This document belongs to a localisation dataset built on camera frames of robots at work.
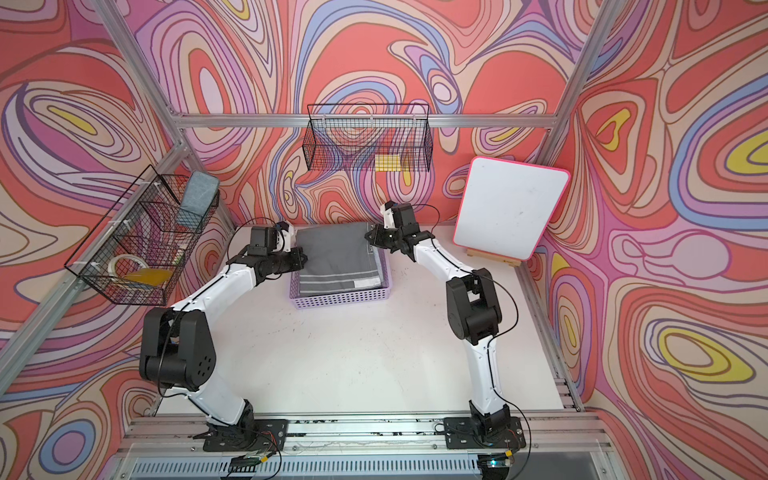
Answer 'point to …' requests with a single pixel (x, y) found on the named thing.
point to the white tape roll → (111, 269)
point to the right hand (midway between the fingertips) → (368, 241)
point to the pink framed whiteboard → (506, 206)
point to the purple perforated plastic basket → (340, 299)
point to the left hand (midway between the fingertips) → (308, 256)
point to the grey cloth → (339, 258)
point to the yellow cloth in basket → (151, 277)
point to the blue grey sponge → (200, 192)
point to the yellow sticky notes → (387, 162)
